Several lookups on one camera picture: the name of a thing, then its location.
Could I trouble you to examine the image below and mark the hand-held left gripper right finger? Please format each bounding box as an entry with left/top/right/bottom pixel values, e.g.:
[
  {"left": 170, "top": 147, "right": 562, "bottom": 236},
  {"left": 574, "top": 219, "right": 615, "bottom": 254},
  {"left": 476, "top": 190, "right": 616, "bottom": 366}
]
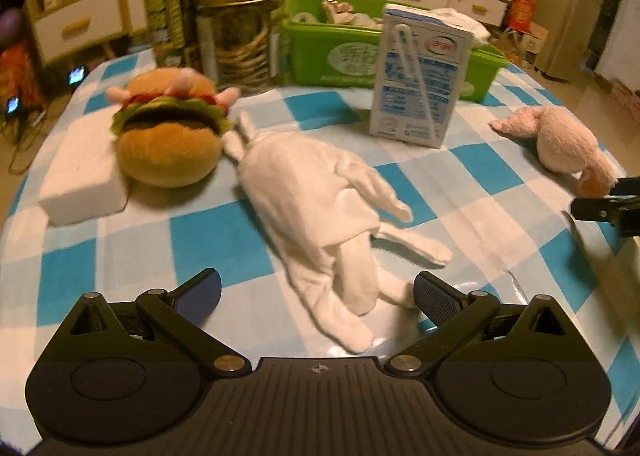
[{"left": 384, "top": 271, "right": 593, "bottom": 377}]

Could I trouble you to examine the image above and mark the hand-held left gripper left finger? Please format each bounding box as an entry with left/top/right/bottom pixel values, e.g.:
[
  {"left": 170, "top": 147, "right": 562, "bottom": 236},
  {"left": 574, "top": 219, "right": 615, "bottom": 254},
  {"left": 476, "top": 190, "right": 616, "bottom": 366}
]
[{"left": 42, "top": 267, "right": 252, "bottom": 377}]

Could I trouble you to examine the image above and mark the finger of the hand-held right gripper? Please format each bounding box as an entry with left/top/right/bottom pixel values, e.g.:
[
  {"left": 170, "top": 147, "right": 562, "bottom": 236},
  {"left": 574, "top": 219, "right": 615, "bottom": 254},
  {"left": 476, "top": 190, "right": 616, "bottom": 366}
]
[{"left": 570, "top": 177, "right": 640, "bottom": 238}]

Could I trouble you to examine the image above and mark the pink plush toy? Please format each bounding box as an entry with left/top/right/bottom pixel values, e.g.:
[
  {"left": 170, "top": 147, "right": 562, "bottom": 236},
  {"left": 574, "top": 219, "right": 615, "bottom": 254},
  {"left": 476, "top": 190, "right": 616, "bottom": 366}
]
[{"left": 489, "top": 105, "right": 619, "bottom": 198}]

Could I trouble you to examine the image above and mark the white cloth glove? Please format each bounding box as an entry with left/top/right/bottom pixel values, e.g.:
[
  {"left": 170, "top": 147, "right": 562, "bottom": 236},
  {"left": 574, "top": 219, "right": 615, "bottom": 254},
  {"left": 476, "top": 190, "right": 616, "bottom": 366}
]
[{"left": 222, "top": 111, "right": 453, "bottom": 355}]

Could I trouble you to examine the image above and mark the green plastic bin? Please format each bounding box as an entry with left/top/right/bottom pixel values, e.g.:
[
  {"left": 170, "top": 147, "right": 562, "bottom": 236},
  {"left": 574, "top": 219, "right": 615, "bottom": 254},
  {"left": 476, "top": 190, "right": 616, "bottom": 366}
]
[{"left": 280, "top": 0, "right": 509, "bottom": 103}]

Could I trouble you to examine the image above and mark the blue white checkered mat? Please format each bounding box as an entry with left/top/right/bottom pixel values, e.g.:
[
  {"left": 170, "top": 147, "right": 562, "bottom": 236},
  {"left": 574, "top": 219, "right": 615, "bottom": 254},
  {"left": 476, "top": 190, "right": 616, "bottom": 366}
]
[{"left": 0, "top": 49, "right": 640, "bottom": 456}]

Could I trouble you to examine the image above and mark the burger plush toy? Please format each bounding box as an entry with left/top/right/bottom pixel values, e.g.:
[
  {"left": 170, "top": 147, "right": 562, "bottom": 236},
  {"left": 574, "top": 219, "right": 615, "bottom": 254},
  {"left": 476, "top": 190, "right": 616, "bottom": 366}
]
[{"left": 106, "top": 67, "right": 242, "bottom": 187}]

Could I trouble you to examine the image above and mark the white foam block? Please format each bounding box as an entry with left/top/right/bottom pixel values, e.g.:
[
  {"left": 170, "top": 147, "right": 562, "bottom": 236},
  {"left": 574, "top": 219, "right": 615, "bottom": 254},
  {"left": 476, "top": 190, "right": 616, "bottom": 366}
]
[{"left": 39, "top": 119, "right": 129, "bottom": 228}]

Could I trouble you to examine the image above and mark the cardboard box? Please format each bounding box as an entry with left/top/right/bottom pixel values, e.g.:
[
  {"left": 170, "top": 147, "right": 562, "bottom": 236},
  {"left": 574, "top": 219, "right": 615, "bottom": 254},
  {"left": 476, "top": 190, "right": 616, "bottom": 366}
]
[{"left": 520, "top": 24, "right": 549, "bottom": 70}]

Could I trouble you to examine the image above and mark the grey refrigerator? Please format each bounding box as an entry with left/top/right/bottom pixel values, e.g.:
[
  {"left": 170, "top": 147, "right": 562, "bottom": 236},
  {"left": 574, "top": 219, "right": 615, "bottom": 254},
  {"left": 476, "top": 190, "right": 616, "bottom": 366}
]
[{"left": 534, "top": 0, "right": 632, "bottom": 83}]

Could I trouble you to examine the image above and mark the white blue milk carton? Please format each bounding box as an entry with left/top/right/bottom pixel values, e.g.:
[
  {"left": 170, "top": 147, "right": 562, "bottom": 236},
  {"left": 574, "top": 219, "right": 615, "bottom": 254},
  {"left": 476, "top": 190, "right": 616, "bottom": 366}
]
[{"left": 369, "top": 4, "right": 476, "bottom": 149}]

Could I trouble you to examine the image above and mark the red gift box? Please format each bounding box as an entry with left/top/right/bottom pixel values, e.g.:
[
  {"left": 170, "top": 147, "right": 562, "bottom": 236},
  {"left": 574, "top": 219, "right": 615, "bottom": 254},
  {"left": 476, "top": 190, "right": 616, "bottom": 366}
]
[{"left": 509, "top": 0, "right": 545, "bottom": 36}]

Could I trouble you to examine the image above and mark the glass jar with gold lid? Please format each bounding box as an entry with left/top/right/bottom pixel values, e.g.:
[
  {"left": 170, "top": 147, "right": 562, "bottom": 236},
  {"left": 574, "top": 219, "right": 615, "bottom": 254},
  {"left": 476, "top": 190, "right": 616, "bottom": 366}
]
[{"left": 194, "top": 0, "right": 287, "bottom": 97}]

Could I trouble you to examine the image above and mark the printed tin can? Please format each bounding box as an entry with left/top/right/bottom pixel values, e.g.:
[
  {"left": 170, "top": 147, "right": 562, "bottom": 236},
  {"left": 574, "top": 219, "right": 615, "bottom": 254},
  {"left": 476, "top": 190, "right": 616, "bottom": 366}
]
[{"left": 142, "top": 0, "right": 199, "bottom": 71}]

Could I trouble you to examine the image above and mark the red paper bag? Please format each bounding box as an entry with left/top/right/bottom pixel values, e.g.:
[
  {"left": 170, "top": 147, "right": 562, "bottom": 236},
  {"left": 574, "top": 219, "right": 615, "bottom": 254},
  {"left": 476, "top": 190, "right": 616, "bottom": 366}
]
[{"left": 0, "top": 43, "right": 44, "bottom": 108}]

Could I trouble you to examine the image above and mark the wooden shelf cabinet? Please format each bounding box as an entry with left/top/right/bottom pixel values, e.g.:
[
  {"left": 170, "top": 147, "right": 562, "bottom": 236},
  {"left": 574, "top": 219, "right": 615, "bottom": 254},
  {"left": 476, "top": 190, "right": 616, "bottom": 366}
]
[{"left": 22, "top": 0, "right": 147, "bottom": 64}]

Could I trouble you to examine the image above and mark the purple ball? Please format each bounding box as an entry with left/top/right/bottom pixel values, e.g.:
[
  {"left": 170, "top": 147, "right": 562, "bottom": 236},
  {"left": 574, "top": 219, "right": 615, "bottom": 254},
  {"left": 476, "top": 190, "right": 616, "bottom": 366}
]
[{"left": 0, "top": 9, "right": 24, "bottom": 38}]

